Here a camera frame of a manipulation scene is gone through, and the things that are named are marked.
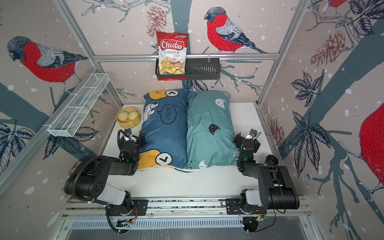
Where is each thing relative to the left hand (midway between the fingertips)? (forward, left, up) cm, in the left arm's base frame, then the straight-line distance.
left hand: (134, 131), depth 90 cm
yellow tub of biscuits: (+17, +11, -8) cm, 22 cm away
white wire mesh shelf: (+4, +25, +19) cm, 31 cm away
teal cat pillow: (-7, -47, +2) cm, 47 cm away
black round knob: (-19, -79, 0) cm, 81 cm away
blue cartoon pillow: (+6, -18, +2) cm, 20 cm away
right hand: (-1, -70, -2) cm, 70 cm away
